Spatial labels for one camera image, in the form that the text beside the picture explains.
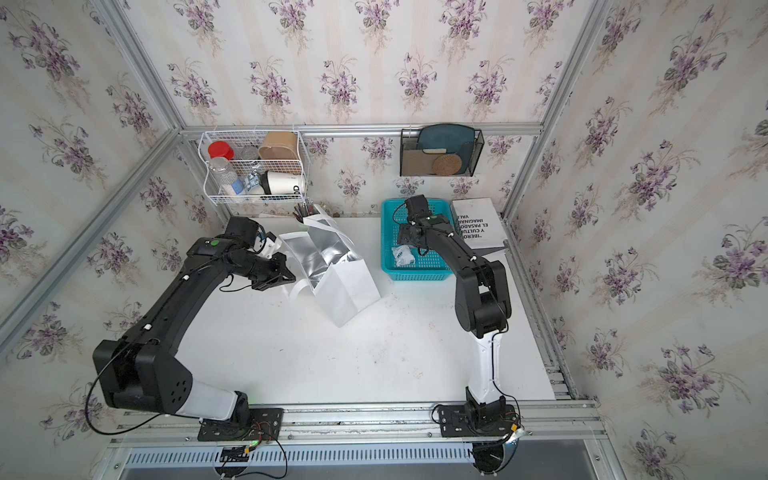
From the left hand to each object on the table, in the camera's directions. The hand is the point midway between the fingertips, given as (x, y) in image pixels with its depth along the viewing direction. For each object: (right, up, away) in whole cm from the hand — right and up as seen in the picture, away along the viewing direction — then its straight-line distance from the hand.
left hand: (300, 279), depth 79 cm
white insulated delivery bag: (+3, +4, +19) cm, 20 cm away
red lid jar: (-29, +39, +13) cm, 51 cm away
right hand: (+33, +12, +19) cm, 40 cm away
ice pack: (+29, +5, +24) cm, 38 cm away
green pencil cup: (-6, +21, +22) cm, 31 cm away
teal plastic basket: (+39, +2, +25) cm, 46 cm away
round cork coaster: (+43, +35, +17) cm, 58 cm away
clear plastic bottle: (-26, +30, +11) cm, 42 cm away
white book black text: (+57, +17, +28) cm, 66 cm away
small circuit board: (-14, -42, -8) cm, 45 cm away
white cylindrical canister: (-9, +29, +13) cm, 33 cm away
